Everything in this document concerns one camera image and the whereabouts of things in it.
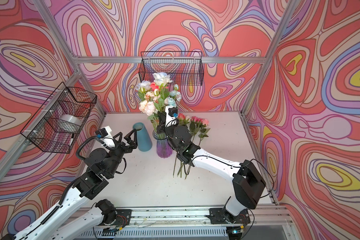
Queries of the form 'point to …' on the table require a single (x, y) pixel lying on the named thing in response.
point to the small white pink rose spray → (182, 169)
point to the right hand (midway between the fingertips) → (159, 115)
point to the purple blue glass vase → (163, 148)
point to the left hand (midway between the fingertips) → (131, 131)
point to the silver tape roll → (71, 119)
